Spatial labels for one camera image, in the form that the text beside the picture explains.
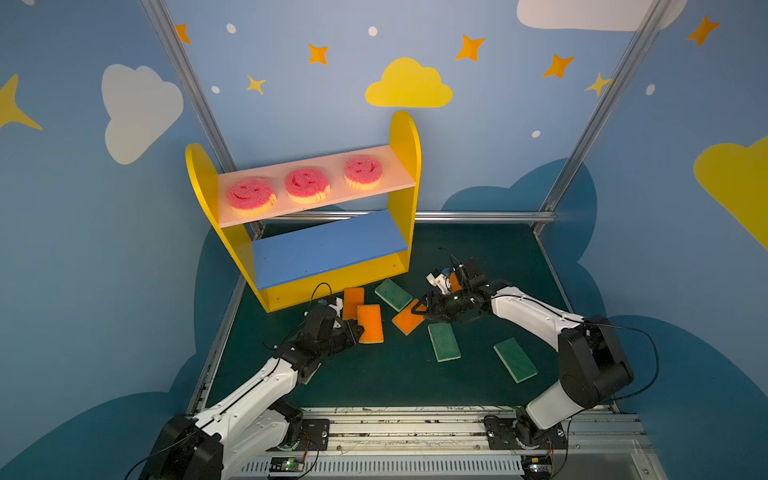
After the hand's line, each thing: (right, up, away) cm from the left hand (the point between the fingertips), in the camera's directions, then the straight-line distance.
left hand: (365, 326), depth 83 cm
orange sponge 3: (+12, -1, +11) cm, 16 cm away
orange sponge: (-5, +6, +17) cm, 18 cm away
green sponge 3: (+44, -11, +3) cm, 46 cm away
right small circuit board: (+43, -31, -11) cm, 54 cm away
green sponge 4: (-14, -12, +3) cm, 19 cm away
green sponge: (+8, +7, +18) cm, 21 cm away
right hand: (+16, +4, +1) cm, 16 cm away
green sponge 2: (+24, -7, +7) cm, 26 cm away
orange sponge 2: (+1, +2, +3) cm, 4 cm away
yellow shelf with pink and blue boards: (-23, +21, +15) cm, 35 cm away
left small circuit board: (-18, -31, -12) cm, 38 cm away
